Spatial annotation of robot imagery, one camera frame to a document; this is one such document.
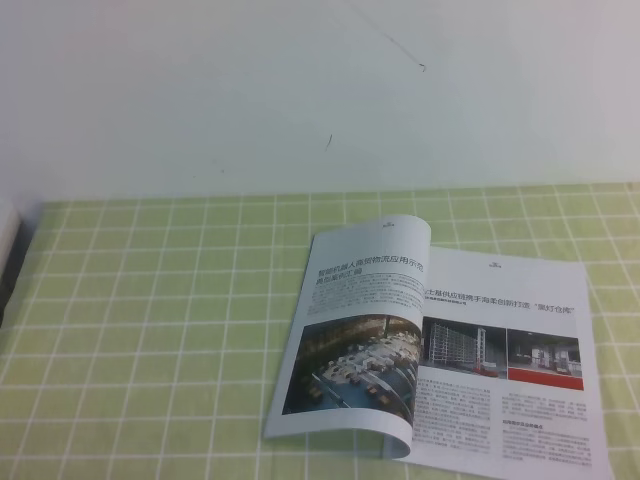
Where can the magazine with photos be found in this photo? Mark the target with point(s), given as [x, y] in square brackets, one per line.
[460, 360]

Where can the white side table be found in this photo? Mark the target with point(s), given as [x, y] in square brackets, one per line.
[10, 250]

